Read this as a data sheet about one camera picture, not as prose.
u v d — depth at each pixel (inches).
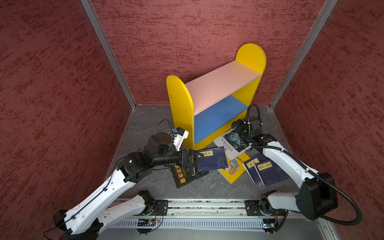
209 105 26.2
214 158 35.3
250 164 34.4
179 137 22.4
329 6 28.0
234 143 38.3
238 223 30.5
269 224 27.5
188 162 20.6
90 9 28.1
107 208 20.1
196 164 34.5
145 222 28.4
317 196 15.8
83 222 14.8
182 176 32.8
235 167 34.4
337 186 26.7
